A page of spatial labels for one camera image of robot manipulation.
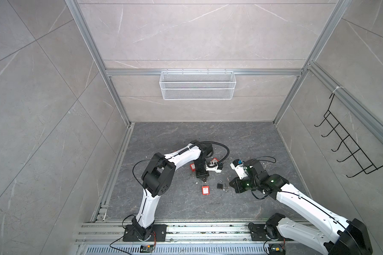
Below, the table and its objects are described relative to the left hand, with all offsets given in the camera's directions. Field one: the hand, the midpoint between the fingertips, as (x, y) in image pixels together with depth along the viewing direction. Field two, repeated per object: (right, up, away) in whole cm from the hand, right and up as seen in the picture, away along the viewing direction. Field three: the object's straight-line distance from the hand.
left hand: (204, 174), depth 89 cm
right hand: (+13, -1, -9) cm, 16 cm away
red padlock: (+1, -8, -4) cm, 8 cm away
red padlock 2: (+7, +7, +9) cm, 13 cm away
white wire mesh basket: (-3, +55, +11) cm, 56 cm away
